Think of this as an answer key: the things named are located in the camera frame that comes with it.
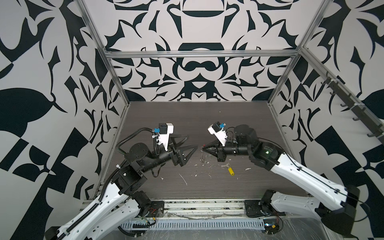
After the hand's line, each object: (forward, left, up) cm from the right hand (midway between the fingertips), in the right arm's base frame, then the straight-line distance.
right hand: (204, 149), depth 64 cm
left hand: (-1, +4, +10) cm, 11 cm away
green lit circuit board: (-25, -31, -30) cm, 50 cm away
